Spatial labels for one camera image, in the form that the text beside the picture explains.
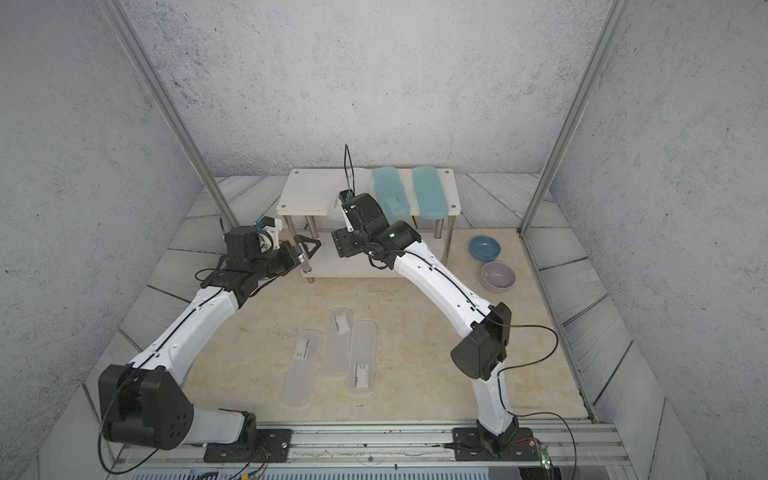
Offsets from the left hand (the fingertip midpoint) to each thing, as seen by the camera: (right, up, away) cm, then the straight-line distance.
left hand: (316, 248), depth 80 cm
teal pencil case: (+31, +13, +3) cm, 34 cm away
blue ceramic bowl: (+54, 0, +32) cm, 63 cm away
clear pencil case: (-5, -36, +3) cm, 37 cm away
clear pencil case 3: (+12, -32, +7) cm, 35 cm away
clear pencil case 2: (+4, -28, +9) cm, 30 cm away
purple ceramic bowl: (+56, -10, +22) cm, 61 cm away
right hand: (+9, +4, -3) cm, 10 cm away
